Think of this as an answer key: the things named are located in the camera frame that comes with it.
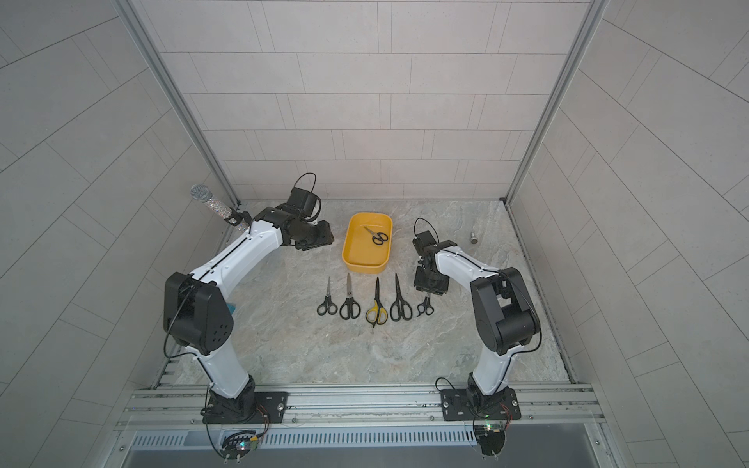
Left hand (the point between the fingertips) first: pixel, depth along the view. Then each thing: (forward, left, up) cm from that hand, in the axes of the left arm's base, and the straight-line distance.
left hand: (334, 235), depth 89 cm
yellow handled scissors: (-19, -13, -14) cm, 27 cm away
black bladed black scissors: (-17, -21, -14) cm, 30 cm away
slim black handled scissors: (-17, -28, -14) cm, 36 cm away
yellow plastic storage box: (+8, -9, -14) cm, 18 cm away
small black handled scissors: (-17, +2, -14) cm, 22 cm away
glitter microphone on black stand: (+5, +32, +2) cm, 32 cm away
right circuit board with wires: (-49, -41, -14) cm, 66 cm away
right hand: (-10, -29, -14) cm, 33 cm away
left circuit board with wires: (-51, +18, -13) cm, 55 cm away
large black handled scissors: (-17, -6, -14) cm, 23 cm away
